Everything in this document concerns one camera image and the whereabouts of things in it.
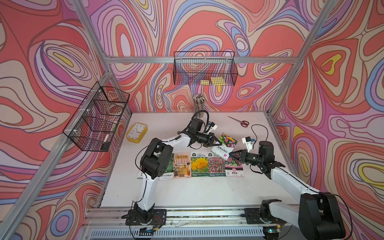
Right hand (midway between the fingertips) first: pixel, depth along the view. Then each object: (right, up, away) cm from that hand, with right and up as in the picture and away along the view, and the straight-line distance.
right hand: (230, 157), depth 82 cm
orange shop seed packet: (-28, -7, +9) cm, 30 cm away
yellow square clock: (-61, +13, +23) cm, 67 cm away
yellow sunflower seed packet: (-17, -6, +10) cm, 20 cm away
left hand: (-4, +6, +2) cm, 8 cm away
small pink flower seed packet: (-4, +4, +1) cm, 5 cm away
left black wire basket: (-73, +20, -3) cm, 75 cm away
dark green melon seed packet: (-35, -11, +5) cm, 37 cm away
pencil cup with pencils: (-17, +36, +22) cm, 46 cm away
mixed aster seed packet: (+5, -8, +9) cm, 13 cm away
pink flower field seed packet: (-6, -7, +10) cm, 13 cm away
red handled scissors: (+18, +20, +30) cm, 40 cm away
